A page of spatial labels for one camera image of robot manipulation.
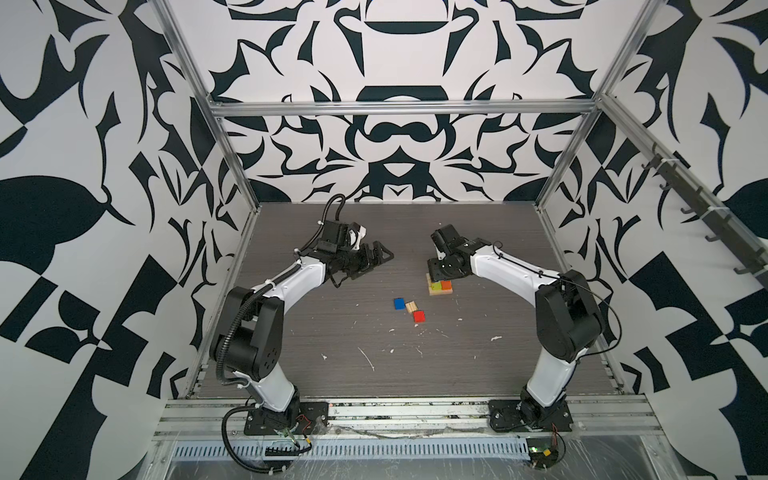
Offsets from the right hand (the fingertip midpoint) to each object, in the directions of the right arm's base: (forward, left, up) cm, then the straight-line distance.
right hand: (440, 268), depth 93 cm
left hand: (0, +16, +8) cm, 18 cm away
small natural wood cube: (-10, +9, -6) cm, 15 cm away
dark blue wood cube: (-8, +13, -8) cm, 17 cm away
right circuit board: (-46, -19, -9) cm, 51 cm away
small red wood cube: (-12, +7, -8) cm, 16 cm away
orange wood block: (-2, -2, -6) cm, 7 cm away
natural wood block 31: (-5, 0, -7) cm, 8 cm away
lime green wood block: (-4, +1, -4) cm, 6 cm away
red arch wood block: (-2, -1, -6) cm, 6 cm away
